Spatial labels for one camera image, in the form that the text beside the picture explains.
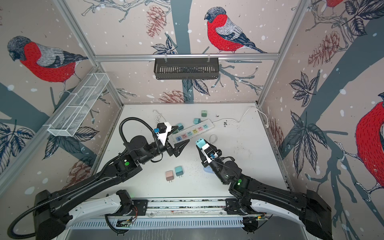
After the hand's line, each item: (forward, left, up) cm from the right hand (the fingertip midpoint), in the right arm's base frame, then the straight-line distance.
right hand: (200, 144), depth 69 cm
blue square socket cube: (-3, -4, -23) cm, 24 cm away
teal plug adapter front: (-5, +13, -22) cm, 26 cm away
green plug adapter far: (+41, -1, -23) cm, 47 cm away
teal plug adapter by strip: (+32, +4, -21) cm, 39 cm away
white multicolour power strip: (+23, +7, -21) cm, 32 cm away
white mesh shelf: (+10, +66, +9) cm, 67 cm away
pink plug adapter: (-7, +18, -23) cm, 30 cm away
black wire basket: (+60, +12, +4) cm, 62 cm away
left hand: (-1, +8, +10) cm, 13 cm away
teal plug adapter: (0, 0, +3) cm, 3 cm away
